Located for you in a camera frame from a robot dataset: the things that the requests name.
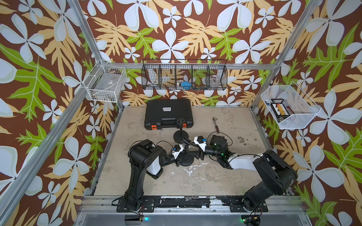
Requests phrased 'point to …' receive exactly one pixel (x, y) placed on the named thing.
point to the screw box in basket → (279, 110)
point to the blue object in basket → (186, 85)
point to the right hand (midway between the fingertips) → (188, 147)
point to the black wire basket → (184, 74)
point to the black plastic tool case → (163, 113)
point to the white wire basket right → (291, 107)
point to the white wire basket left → (105, 82)
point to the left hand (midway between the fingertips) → (187, 151)
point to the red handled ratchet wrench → (214, 119)
